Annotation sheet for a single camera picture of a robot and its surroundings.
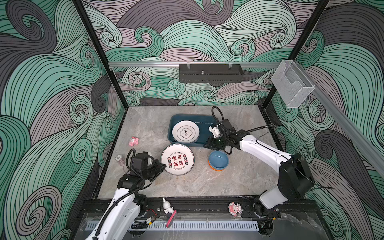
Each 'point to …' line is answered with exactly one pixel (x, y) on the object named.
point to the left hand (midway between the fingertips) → (167, 164)
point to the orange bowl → (210, 166)
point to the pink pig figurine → (235, 209)
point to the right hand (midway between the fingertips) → (204, 146)
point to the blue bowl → (218, 160)
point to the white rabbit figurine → (166, 206)
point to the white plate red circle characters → (178, 158)
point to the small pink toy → (133, 141)
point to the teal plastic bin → (203, 122)
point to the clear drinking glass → (158, 128)
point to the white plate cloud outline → (186, 131)
